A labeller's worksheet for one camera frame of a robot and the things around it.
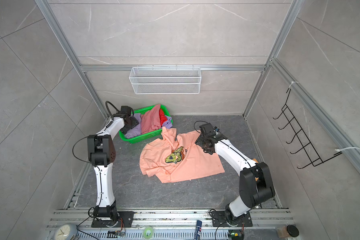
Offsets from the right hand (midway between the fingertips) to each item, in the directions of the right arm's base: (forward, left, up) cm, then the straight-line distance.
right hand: (201, 142), depth 90 cm
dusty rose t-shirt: (+22, +34, -2) cm, 41 cm away
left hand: (+22, +48, -3) cm, 53 cm away
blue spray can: (-42, +5, -9) cm, 43 cm away
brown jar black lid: (-46, -33, -3) cm, 56 cm away
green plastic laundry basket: (+9, +38, -6) cm, 40 cm away
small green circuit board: (-46, -13, -12) cm, 49 cm away
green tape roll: (-44, +31, -10) cm, 55 cm away
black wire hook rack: (-24, -42, +21) cm, 53 cm away
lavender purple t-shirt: (+15, +44, -6) cm, 47 cm away
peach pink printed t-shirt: (-6, +19, -8) cm, 22 cm away
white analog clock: (-43, +67, -6) cm, 80 cm away
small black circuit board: (-44, +47, -13) cm, 66 cm away
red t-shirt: (+20, +25, +2) cm, 32 cm away
